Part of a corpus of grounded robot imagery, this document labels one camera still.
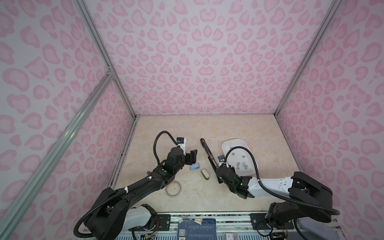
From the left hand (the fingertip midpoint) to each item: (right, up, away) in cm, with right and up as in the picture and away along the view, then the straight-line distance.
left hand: (192, 148), depth 83 cm
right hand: (+16, -12, +4) cm, 20 cm away
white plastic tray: (+29, -8, +10) cm, 32 cm away
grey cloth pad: (+60, -35, -15) cm, 71 cm away
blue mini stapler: (+1, -12, +8) cm, 14 cm away
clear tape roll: (-11, -23, +1) cm, 25 cm away
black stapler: (+12, -11, +9) cm, 19 cm away
